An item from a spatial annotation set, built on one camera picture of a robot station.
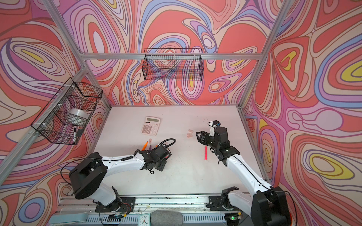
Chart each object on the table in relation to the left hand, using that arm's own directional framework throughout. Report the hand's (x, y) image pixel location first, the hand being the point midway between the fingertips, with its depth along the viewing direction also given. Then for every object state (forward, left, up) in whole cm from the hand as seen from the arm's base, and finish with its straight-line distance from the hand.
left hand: (164, 162), depth 88 cm
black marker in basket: (+4, +45, +24) cm, 51 cm away
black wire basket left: (+12, +50, +30) cm, 60 cm away
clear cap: (+25, -18, 0) cm, 30 cm away
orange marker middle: (0, +2, +22) cm, 22 cm away
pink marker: (+7, -27, -1) cm, 28 cm away
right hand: (+10, -23, +15) cm, 29 cm away
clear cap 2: (+21, -17, 0) cm, 27 cm away
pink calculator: (+28, +13, +2) cm, 31 cm away
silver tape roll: (+15, +43, +32) cm, 56 cm away
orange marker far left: (+12, +15, 0) cm, 19 cm away
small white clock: (-30, +7, +2) cm, 31 cm away
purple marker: (+11, +11, 0) cm, 15 cm away
